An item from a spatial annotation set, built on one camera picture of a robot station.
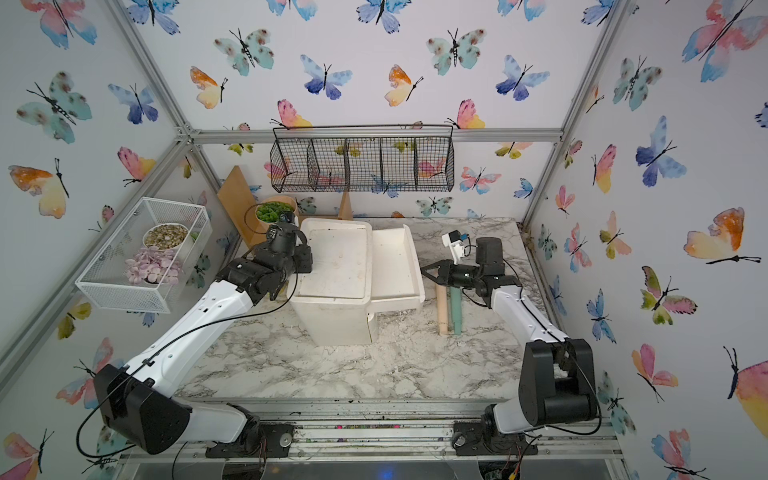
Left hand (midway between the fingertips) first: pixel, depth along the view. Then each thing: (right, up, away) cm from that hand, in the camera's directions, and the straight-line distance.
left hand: (305, 248), depth 79 cm
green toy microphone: (+43, -17, +16) cm, 49 cm away
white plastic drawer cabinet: (+10, -12, -9) cm, 18 cm away
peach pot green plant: (-16, +12, +17) cm, 26 cm away
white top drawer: (+24, -10, +10) cm, 28 cm away
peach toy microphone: (+39, -19, +16) cm, 46 cm away
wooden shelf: (-29, +15, +24) cm, 41 cm away
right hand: (+31, -6, +1) cm, 32 cm away
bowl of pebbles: (-30, +3, -8) cm, 31 cm away
